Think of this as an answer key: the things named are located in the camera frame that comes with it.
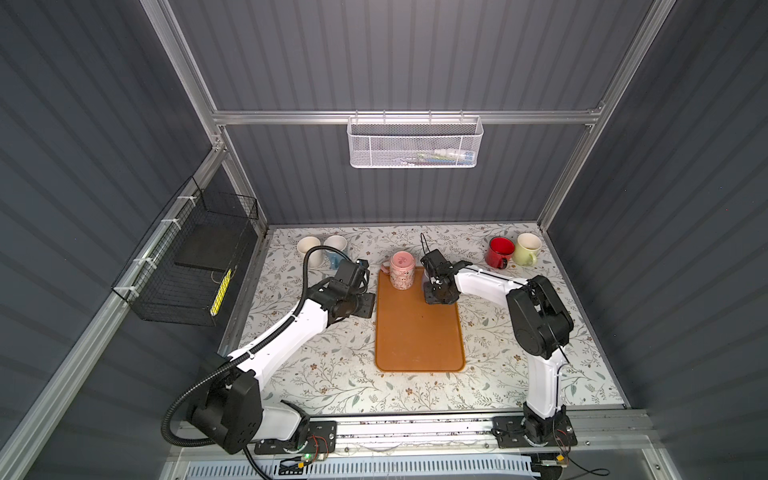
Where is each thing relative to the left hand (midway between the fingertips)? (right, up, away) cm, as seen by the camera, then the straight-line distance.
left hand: (365, 301), depth 85 cm
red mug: (+47, +14, +24) cm, 54 cm away
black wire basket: (-45, +9, -13) cm, 47 cm away
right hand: (+22, -1, +14) cm, 27 cm away
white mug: (-19, +12, +18) cm, 29 cm away
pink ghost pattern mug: (+11, +8, +9) cm, 16 cm away
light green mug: (+54, +15, +17) cm, 58 cm away
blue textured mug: (-12, +18, +21) cm, 30 cm away
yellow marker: (-32, +3, -18) cm, 37 cm away
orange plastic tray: (+14, -12, +7) cm, 20 cm away
